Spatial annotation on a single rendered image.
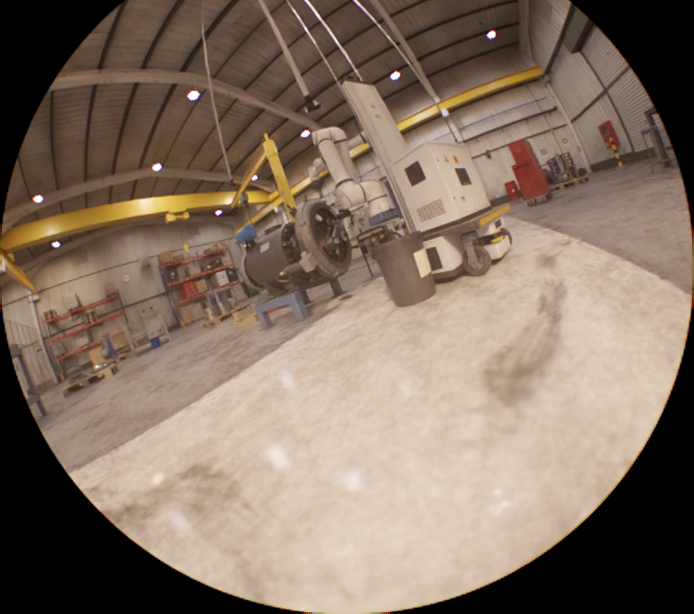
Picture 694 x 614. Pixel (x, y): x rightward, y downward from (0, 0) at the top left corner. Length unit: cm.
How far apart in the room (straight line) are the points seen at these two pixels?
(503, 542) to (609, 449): 20
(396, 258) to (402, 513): 111
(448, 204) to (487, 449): 121
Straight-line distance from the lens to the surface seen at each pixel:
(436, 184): 143
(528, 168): 498
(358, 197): 171
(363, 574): 42
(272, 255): 224
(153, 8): 850
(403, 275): 128
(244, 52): 1008
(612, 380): 58
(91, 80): 870
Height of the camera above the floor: 39
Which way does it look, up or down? 3 degrees down
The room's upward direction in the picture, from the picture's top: 21 degrees counter-clockwise
